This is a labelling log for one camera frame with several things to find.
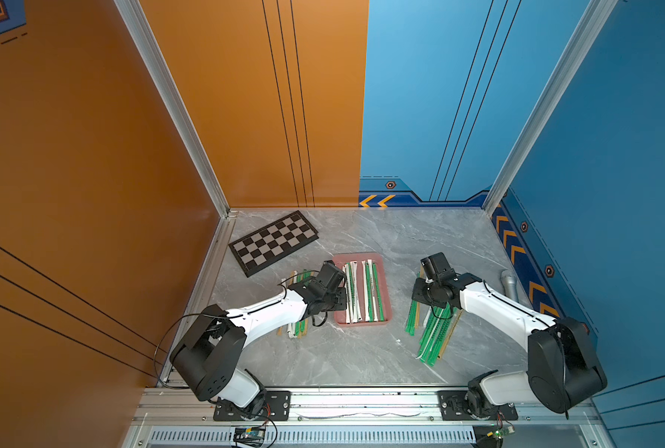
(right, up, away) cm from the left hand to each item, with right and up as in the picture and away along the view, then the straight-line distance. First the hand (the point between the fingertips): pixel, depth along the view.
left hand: (345, 294), depth 88 cm
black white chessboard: (-29, +16, +17) cm, 37 cm away
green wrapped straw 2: (+29, -9, -1) cm, 31 cm away
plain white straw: (+7, 0, +6) cm, 9 cm away
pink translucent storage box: (+11, -2, +6) cm, 13 cm away
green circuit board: (-25, -33, -17) cm, 45 cm away
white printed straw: (+3, -5, +2) cm, 6 cm away
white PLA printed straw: (+1, +2, +8) cm, 9 cm away
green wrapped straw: (+21, -7, -4) cm, 22 cm away
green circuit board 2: (+39, -30, -19) cm, 53 cm away
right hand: (+23, 0, +1) cm, 23 cm away
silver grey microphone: (+56, +2, +6) cm, 56 cm away
